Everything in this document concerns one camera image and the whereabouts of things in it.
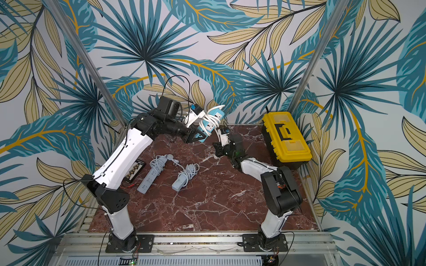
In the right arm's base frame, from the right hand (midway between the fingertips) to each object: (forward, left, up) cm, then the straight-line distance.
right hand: (214, 142), depth 91 cm
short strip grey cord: (-12, +13, -9) cm, 20 cm away
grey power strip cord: (-8, +31, -8) cm, 33 cm away
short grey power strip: (-16, +17, -9) cm, 26 cm away
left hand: (-11, +6, +18) cm, 22 cm away
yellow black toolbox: (0, -39, +2) cm, 39 cm away
